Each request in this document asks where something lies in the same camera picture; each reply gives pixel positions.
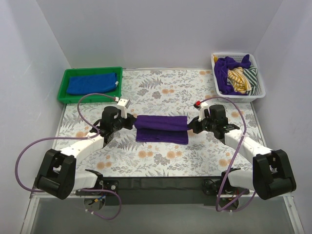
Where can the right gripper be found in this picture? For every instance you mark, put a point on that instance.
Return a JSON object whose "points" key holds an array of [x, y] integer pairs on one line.
{"points": [[195, 125]]}

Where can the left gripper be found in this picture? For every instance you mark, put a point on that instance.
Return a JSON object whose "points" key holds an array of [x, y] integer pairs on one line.
{"points": [[130, 119]]}

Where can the purple towel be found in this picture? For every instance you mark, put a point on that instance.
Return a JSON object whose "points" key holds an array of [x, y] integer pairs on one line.
{"points": [[162, 129], [221, 67]]}

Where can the blue towel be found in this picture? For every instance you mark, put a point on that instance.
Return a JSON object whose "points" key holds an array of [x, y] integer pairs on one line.
{"points": [[100, 83]]}

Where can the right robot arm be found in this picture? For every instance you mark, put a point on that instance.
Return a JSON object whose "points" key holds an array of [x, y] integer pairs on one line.
{"points": [[271, 174]]}

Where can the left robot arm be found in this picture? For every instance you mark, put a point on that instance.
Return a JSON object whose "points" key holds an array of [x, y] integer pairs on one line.
{"points": [[57, 174]]}

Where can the white plastic laundry basket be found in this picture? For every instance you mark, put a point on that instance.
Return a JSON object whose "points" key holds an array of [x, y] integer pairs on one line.
{"points": [[260, 90]]}

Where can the yellow white striped towel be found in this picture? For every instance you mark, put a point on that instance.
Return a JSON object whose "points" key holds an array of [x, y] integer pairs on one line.
{"points": [[238, 80]]}

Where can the green plastic tray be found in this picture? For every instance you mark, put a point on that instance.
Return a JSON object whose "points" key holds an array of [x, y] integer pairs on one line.
{"points": [[65, 98]]}

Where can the green white striped towel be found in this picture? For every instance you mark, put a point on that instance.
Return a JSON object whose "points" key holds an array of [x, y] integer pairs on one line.
{"points": [[251, 75]]}

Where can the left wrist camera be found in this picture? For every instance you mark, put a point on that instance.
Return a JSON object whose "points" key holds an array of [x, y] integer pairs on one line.
{"points": [[122, 105]]}

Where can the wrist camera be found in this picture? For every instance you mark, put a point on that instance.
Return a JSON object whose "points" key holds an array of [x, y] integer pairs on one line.
{"points": [[122, 105], [203, 108]]}

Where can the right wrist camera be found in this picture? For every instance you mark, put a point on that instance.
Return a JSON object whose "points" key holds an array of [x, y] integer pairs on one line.
{"points": [[203, 108]]}

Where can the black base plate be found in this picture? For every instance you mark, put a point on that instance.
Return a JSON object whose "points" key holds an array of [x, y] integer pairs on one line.
{"points": [[164, 190]]}

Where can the aluminium rail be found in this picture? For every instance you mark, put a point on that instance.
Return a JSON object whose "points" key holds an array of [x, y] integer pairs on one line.
{"points": [[74, 194]]}

